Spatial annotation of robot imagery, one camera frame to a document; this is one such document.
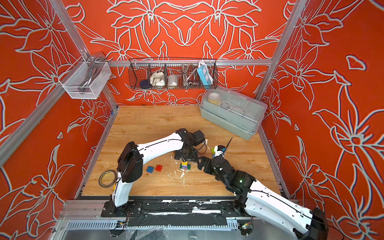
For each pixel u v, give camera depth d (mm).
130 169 481
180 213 727
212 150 710
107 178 834
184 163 812
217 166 551
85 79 830
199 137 685
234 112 898
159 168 853
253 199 491
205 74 876
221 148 683
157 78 925
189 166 852
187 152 701
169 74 1005
